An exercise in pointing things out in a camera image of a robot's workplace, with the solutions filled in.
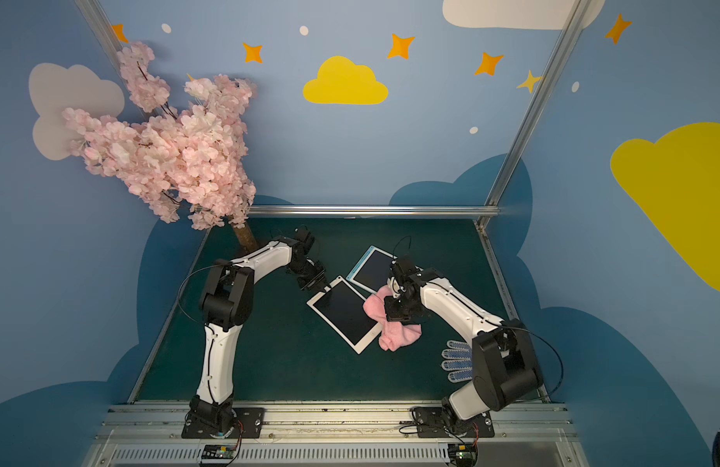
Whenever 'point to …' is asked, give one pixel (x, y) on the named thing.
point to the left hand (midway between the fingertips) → (331, 283)
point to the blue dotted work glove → (458, 361)
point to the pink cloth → (393, 334)
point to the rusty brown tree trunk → (246, 238)
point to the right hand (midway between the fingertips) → (396, 312)
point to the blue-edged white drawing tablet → (373, 270)
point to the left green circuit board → (218, 453)
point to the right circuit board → (463, 454)
